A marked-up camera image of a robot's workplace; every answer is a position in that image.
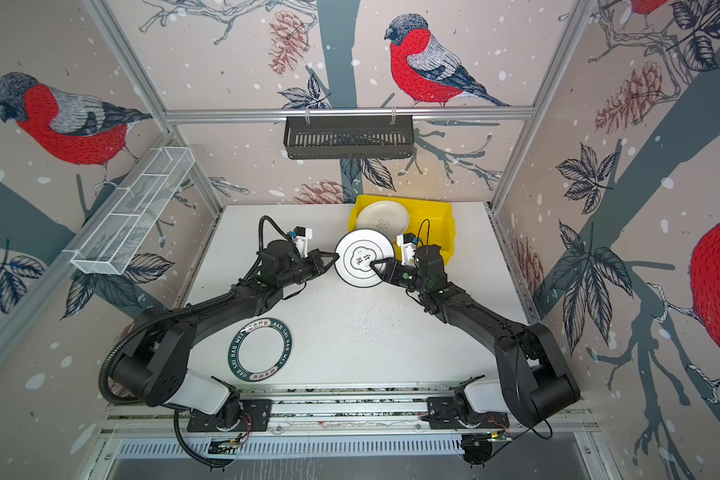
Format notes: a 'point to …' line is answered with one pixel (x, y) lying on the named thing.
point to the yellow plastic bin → (431, 222)
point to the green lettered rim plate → (260, 349)
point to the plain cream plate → (387, 217)
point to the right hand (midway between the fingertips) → (371, 268)
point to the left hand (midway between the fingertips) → (339, 256)
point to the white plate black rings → (357, 250)
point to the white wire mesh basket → (134, 211)
